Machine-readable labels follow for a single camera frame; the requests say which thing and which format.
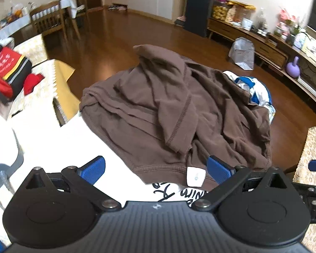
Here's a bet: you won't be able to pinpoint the red cloth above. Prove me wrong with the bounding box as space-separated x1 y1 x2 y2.
24 73 45 95

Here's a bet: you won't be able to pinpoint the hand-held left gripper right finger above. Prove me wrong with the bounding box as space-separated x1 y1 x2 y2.
191 155 293 213

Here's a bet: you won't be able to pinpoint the white grey appliance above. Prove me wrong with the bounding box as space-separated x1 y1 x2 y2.
0 116 25 211

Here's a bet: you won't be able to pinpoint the white blue garment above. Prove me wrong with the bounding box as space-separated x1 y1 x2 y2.
222 71 276 124

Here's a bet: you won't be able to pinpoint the brown shirt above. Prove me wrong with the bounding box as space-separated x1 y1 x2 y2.
79 44 273 188

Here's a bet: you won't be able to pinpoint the dining table with white cloth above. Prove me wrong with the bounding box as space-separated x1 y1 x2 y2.
0 0 77 41

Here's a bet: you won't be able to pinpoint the wooden console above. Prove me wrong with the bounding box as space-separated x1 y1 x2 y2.
207 18 316 109

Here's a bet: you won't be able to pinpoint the purple kettlebell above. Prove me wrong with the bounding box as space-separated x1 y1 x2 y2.
287 56 302 78

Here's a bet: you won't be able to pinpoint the silver plastic bag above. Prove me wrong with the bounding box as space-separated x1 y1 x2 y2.
229 37 255 71

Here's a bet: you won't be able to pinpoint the pink flowers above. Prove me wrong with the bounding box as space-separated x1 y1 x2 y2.
276 7 306 37

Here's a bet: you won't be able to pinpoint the black cabinet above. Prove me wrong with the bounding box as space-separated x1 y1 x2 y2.
184 0 227 39

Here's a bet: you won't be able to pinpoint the cream photo frame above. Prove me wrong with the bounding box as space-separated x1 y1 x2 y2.
301 35 316 67

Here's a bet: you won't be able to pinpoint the red and black bag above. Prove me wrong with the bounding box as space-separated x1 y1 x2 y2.
0 46 33 105

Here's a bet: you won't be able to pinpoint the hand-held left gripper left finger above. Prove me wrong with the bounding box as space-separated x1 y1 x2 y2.
24 155 122 212

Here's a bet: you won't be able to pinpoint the yellow snack packages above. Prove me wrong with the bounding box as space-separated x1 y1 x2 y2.
212 0 256 23

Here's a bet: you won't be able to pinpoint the white printed t-shirt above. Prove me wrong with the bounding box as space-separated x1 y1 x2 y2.
13 113 214 209

